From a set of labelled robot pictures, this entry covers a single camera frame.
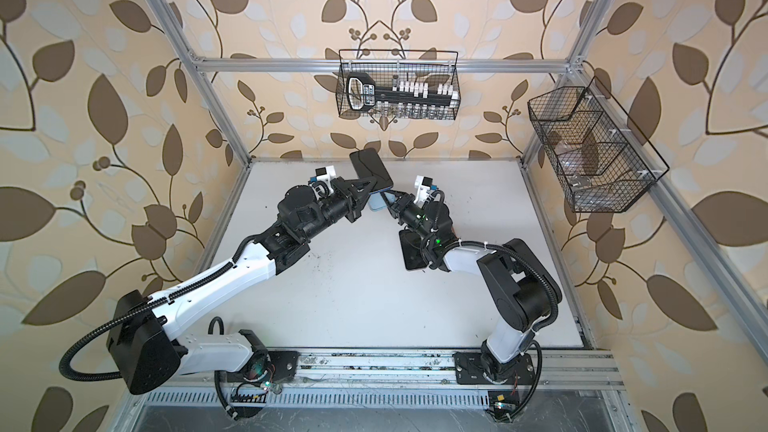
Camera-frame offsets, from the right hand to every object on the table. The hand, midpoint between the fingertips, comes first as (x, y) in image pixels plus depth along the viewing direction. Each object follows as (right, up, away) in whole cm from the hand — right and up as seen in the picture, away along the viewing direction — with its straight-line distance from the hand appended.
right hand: (378, 191), depth 81 cm
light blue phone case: (0, -3, -2) cm, 4 cm away
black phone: (-2, +7, -8) cm, 11 cm away
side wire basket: (+56, +7, -8) cm, 57 cm away
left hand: (0, +4, -15) cm, 16 cm away
